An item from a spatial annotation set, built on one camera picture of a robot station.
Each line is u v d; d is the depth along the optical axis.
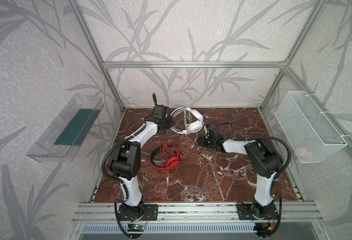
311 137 0.61
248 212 0.72
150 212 0.74
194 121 0.83
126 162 0.50
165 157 0.96
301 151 0.73
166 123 0.86
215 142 0.78
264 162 0.51
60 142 0.62
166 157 0.96
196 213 0.75
